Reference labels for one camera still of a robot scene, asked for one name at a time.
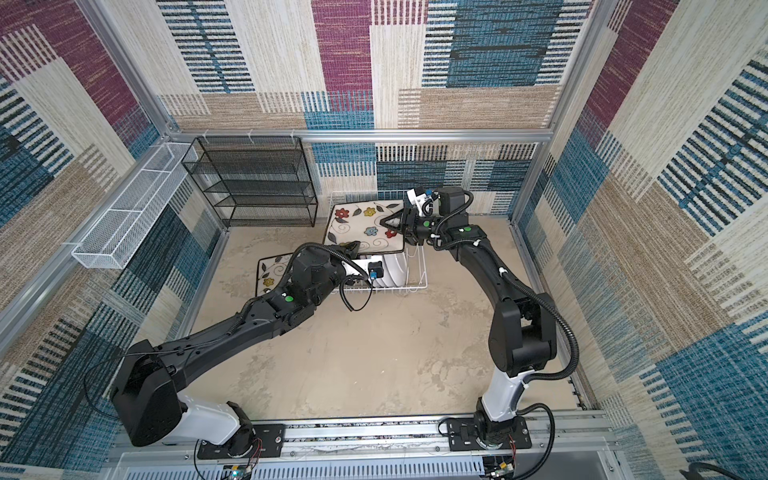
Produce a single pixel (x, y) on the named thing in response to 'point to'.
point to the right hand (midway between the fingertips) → (384, 229)
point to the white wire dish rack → (415, 254)
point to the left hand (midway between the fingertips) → (352, 233)
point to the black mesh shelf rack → (255, 180)
